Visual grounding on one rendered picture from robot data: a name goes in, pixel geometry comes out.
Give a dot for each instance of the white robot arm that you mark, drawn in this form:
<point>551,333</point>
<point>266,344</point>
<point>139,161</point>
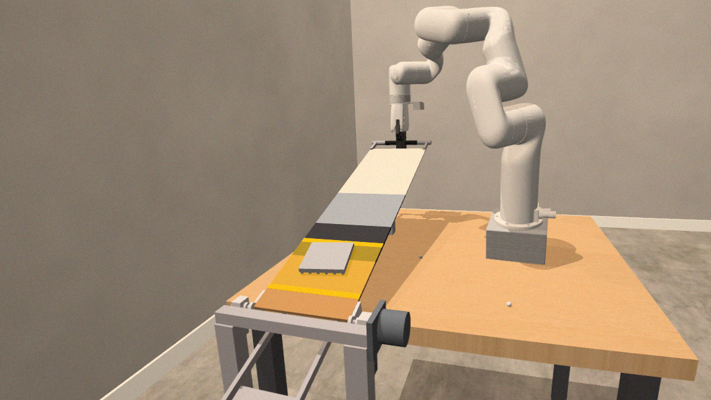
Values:
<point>518,128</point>

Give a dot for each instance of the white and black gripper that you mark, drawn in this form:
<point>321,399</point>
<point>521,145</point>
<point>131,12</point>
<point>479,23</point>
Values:
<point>400,119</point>

